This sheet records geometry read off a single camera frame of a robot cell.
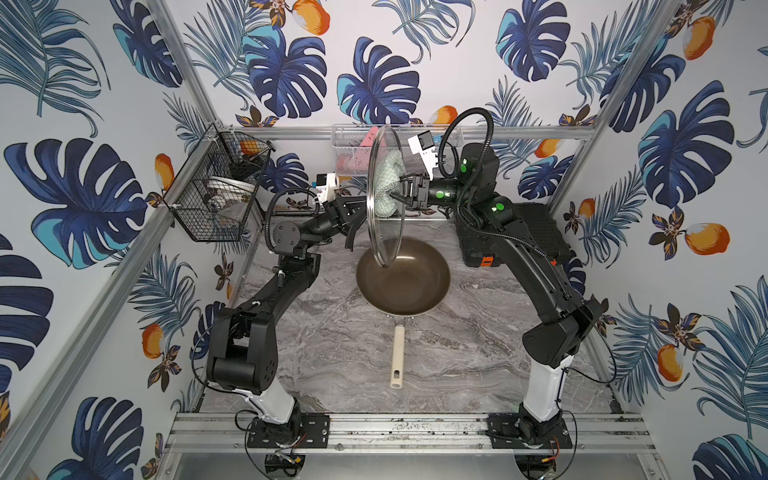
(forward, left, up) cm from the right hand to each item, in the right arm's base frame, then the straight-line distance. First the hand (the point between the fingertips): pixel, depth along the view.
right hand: (379, 186), depth 62 cm
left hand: (-2, +1, -2) cm, 3 cm away
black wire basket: (+14, +47, -14) cm, 51 cm away
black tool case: (+29, -56, -41) cm, 75 cm away
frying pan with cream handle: (+8, -11, -45) cm, 47 cm away
